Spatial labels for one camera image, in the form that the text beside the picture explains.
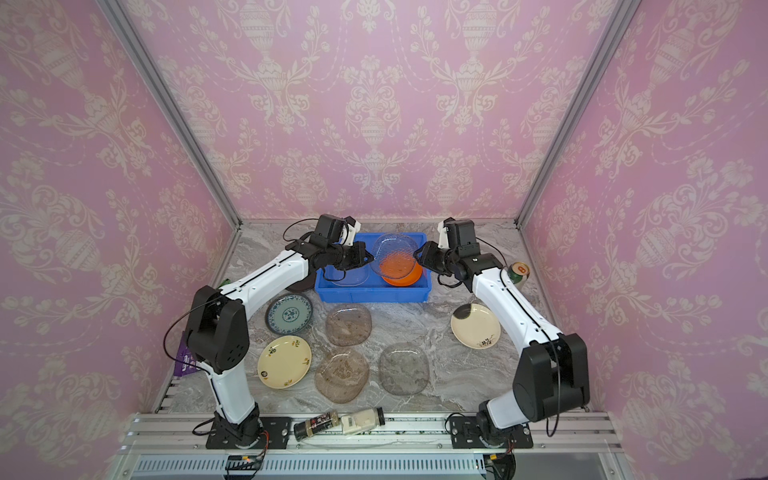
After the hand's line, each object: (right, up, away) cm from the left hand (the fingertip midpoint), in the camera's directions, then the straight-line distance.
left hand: (375, 258), depth 88 cm
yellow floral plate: (-26, -30, -2) cm, 39 cm away
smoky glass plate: (+5, +4, +2) cm, 7 cm away
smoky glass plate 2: (-9, -21, +6) cm, 24 cm away
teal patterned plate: (-28, -18, +8) cm, 34 cm away
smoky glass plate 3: (-9, -33, -4) cm, 35 cm away
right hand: (+13, +1, -4) cm, 13 cm away
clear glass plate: (-6, -5, -8) cm, 11 cm away
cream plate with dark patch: (+31, -21, +3) cm, 37 cm away
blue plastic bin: (0, -10, +3) cm, 10 cm away
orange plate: (+7, -4, -1) cm, 8 cm away
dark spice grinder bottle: (-16, -41, -15) cm, 47 cm away
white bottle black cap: (-2, -40, -14) cm, 42 cm away
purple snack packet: (-53, -29, -4) cm, 61 cm away
